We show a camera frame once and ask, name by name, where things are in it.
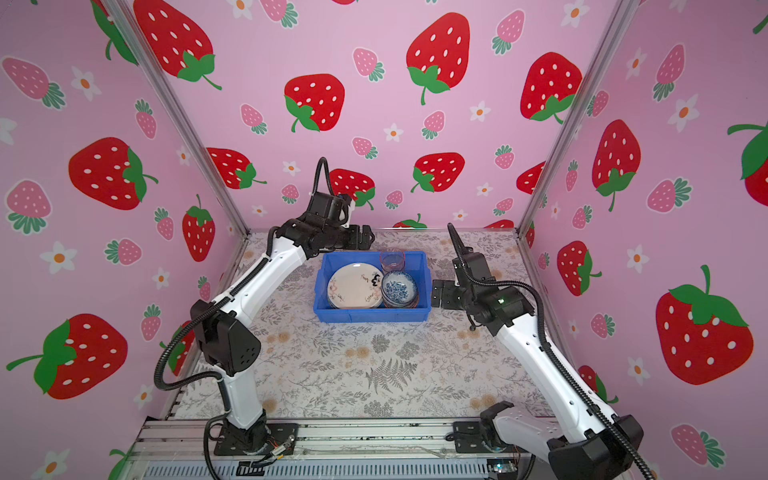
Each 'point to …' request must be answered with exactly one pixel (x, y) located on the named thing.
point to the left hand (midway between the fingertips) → (364, 234)
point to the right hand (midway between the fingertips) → (447, 288)
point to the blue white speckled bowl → (399, 291)
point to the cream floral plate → (355, 286)
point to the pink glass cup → (392, 261)
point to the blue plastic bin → (416, 264)
